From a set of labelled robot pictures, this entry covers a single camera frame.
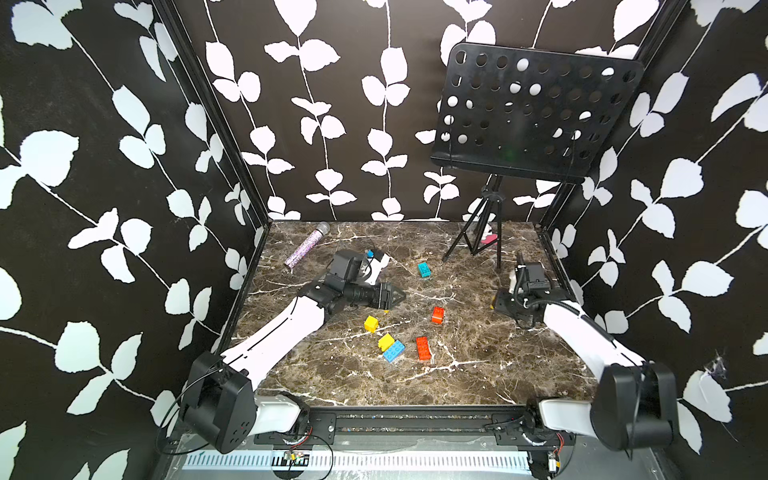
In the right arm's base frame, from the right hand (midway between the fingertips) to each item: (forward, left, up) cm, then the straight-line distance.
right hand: (492, 296), depth 88 cm
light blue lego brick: (-14, +29, -8) cm, 34 cm away
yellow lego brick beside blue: (-11, +32, -8) cm, 35 cm away
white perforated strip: (-41, +64, -9) cm, 77 cm away
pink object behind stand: (+28, -6, -5) cm, 29 cm away
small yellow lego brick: (-6, +37, -7) cm, 38 cm away
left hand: (-5, +28, +11) cm, 30 cm away
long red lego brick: (-13, +21, -9) cm, 26 cm away
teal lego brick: (+15, +19, -8) cm, 26 cm away
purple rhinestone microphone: (+32, +59, -6) cm, 67 cm away
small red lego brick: (-1, +15, -10) cm, 18 cm away
